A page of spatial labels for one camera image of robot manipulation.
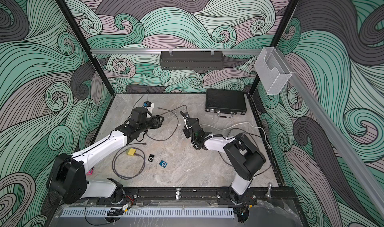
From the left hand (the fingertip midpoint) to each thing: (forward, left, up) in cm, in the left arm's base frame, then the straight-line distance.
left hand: (160, 116), depth 84 cm
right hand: (+1, -15, -10) cm, 18 cm away
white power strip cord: (+5, -50, -14) cm, 52 cm away
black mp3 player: (-18, +6, -17) cm, 26 cm away
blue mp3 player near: (-21, -2, -17) cm, 27 cm away
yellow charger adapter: (-15, +18, -16) cm, 28 cm away
